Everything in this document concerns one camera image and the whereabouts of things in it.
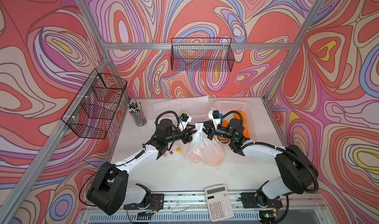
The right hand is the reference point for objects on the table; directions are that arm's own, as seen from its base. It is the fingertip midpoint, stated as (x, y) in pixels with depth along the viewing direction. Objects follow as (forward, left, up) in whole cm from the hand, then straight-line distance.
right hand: (197, 127), depth 76 cm
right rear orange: (+21, -30, -19) cm, 41 cm away
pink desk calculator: (-31, -9, -21) cm, 39 cm away
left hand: (-1, 0, -2) cm, 2 cm away
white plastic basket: (+20, -46, -22) cm, 54 cm away
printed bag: (-6, +14, -21) cm, 26 cm away
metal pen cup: (+18, +38, -3) cm, 42 cm away
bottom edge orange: (+7, -32, -18) cm, 38 cm away
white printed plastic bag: (-8, -2, -11) cm, 14 cm away
